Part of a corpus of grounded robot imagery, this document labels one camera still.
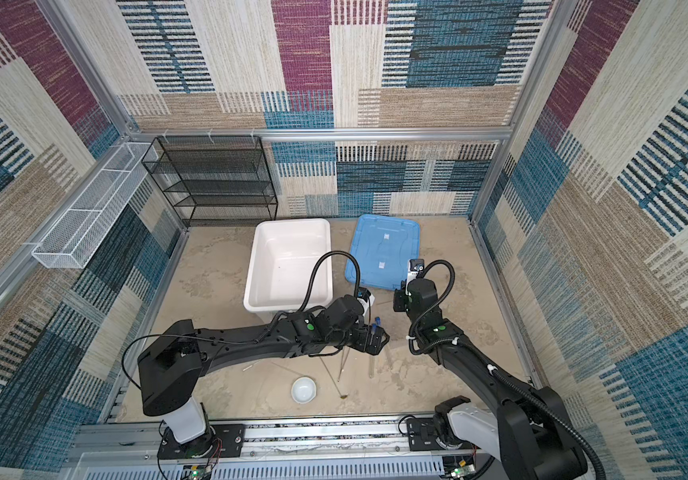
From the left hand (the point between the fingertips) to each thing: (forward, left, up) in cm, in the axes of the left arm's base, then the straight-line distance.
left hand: (380, 332), depth 79 cm
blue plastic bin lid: (+38, -6, -11) cm, 40 cm away
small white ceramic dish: (-11, +20, -10) cm, 25 cm away
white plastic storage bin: (+32, +30, -8) cm, 44 cm away
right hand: (+13, -8, +1) cm, 16 cm away
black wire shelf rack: (+56, +55, +6) cm, 79 cm away
